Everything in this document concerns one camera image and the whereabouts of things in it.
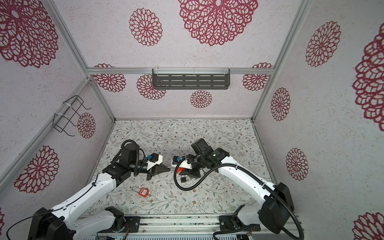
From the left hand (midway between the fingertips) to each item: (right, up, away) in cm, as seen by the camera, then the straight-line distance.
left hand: (168, 170), depth 72 cm
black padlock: (+7, -9, +16) cm, 20 cm away
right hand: (+6, +1, +2) cm, 6 cm away
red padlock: (-15, -15, +11) cm, 24 cm away
